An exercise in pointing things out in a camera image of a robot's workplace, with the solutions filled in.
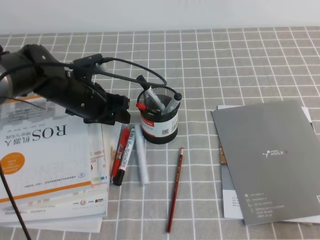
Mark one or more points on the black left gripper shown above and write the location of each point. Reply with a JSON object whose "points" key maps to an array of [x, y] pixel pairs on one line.
{"points": [[90, 101]]}

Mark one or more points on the grey Agilex brochure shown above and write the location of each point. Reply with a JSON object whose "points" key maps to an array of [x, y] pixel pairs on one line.
{"points": [[273, 156]]}

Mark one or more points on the white grey pen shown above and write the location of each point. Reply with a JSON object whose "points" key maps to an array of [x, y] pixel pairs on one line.
{"points": [[141, 155]]}

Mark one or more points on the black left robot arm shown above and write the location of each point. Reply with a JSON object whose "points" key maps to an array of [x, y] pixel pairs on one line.
{"points": [[33, 69]]}

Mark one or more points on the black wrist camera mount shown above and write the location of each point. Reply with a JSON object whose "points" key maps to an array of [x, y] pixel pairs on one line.
{"points": [[88, 66]]}

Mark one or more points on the white ROS book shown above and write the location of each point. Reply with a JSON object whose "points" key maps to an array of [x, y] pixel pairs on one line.
{"points": [[46, 152]]}

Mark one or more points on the white marker in holder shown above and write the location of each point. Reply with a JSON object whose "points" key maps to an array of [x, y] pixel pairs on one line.
{"points": [[155, 99]]}

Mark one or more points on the red ballpoint pen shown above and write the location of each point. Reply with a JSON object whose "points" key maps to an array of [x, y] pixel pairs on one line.
{"points": [[119, 154]]}

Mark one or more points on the black mesh pen holder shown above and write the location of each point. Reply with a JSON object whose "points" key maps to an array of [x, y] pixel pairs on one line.
{"points": [[157, 128]]}

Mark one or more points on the red capped pen in holder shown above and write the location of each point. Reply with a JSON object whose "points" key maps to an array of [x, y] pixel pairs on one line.
{"points": [[144, 108]]}

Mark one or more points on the red pencil with eraser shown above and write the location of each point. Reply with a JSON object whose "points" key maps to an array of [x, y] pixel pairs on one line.
{"points": [[175, 190]]}

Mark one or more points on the stacked papers under book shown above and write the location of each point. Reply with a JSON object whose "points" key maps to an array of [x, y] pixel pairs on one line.
{"points": [[79, 205]]}

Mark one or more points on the white marker black cap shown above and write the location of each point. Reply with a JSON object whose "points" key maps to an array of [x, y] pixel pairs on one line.
{"points": [[125, 158]]}

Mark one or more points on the black capped pen in holder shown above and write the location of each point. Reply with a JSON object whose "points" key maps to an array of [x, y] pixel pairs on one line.
{"points": [[174, 102]]}

